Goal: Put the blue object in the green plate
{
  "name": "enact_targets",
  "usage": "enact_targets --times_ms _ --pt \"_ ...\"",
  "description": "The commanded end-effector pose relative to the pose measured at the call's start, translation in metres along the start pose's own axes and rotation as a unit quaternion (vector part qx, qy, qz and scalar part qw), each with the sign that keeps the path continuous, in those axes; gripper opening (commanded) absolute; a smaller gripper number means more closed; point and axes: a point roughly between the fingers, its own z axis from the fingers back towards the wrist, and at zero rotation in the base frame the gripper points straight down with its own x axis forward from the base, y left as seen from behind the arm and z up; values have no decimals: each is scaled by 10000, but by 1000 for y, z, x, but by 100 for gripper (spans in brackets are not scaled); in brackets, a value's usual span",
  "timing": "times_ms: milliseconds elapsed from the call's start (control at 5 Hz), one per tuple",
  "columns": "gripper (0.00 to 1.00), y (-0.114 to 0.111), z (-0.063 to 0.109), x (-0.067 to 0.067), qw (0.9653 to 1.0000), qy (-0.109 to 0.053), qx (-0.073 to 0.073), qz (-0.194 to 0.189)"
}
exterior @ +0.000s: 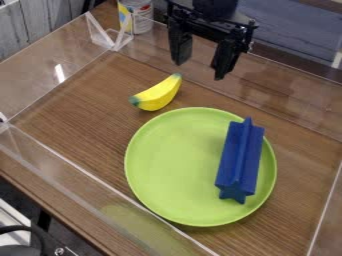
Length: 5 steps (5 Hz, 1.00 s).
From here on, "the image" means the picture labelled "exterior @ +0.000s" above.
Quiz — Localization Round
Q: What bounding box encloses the yellow toy banana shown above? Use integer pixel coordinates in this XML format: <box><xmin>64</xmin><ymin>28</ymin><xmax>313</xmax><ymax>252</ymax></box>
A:
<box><xmin>128</xmin><ymin>73</ymin><xmax>182</xmax><ymax>111</ymax></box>

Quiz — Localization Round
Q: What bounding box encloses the clear acrylic tray wall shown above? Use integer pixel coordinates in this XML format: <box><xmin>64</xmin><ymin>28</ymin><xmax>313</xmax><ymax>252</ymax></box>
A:
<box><xmin>0</xmin><ymin>15</ymin><xmax>342</xmax><ymax>256</ymax></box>

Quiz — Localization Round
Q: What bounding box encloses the black cable lower left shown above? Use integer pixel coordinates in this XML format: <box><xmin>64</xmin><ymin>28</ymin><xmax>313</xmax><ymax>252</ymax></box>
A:
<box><xmin>0</xmin><ymin>224</ymin><xmax>51</xmax><ymax>256</ymax></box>

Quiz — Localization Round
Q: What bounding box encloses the green round plate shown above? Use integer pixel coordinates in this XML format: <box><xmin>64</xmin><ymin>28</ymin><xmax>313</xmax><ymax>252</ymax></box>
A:
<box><xmin>124</xmin><ymin>107</ymin><xmax>278</xmax><ymax>227</ymax></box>

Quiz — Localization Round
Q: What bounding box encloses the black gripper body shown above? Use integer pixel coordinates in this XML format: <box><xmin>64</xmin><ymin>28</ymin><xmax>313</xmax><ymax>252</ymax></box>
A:
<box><xmin>166</xmin><ymin>0</ymin><xmax>258</xmax><ymax>52</ymax></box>

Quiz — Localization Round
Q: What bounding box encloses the blue star-shaped block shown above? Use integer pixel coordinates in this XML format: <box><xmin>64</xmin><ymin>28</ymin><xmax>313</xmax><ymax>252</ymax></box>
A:
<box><xmin>215</xmin><ymin>117</ymin><xmax>265</xmax><ymax>204</ymax></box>

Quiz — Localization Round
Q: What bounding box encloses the clear acrylic triangle bracket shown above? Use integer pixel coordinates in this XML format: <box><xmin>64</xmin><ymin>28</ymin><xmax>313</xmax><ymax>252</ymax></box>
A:
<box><xmin>84</xmin><ymin>12</ymin><xmax>134</xmax><ymax>52</ymax></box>

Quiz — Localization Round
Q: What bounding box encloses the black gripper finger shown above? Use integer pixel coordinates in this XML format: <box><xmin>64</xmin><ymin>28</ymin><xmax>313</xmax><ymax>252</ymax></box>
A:
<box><xmin>168</xmin><ymin>20</ymin><xmax>192</xmax><ymax>66</ymax></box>
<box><xmin>211</xmin><ymin>39</ymin><xmax>241</xmax><ymax>80</ymax></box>

